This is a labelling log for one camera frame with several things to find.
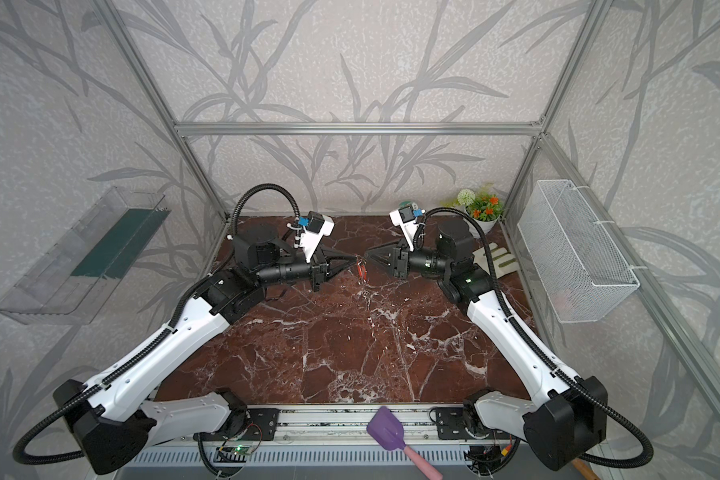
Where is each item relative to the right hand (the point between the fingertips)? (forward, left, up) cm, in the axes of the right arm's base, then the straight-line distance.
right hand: (370, 247), depth 65 cm
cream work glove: (+19, -45, -33) cm, 59 cm away
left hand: (-4, +3, +2) cm, 5 cm away
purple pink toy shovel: (-31, -4, -34) cm, 46 cm away
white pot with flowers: (+33, -38, -21) cm, 55 cm away
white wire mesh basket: (-5, -44, -1) cm, 45 cm away
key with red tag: (-6, +2, -2) cm, 6 cm away
